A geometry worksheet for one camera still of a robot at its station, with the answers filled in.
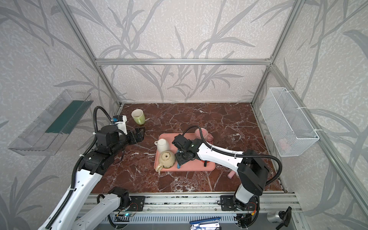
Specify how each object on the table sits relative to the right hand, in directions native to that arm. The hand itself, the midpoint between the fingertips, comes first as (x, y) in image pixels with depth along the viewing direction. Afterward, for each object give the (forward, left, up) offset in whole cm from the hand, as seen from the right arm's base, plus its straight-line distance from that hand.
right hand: (180, 157), depth 82 cm
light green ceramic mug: (+30, +31, +2) cm, 43 cm away
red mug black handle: (-1, -15, -6) cm, 16 cm away
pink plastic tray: (-2, -8, -9) cm, 12 cm away
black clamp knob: (-29, -46, +6) cm, 55 cm away
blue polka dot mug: (-4, +1, -4) cm, 6 cm away
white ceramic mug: (+7, +11, +1) cm, 13 cm away
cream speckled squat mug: (-2, +8, +1) cm, 8 cm away
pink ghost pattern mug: (+13, -17, -1) cm, 22 cm away
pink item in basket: (+2, -55, +11) cm, 56 cm away
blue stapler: (-31, -16, -7) cm, 36 cm away
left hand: (+6, +20, +19) cm, 28 cm away
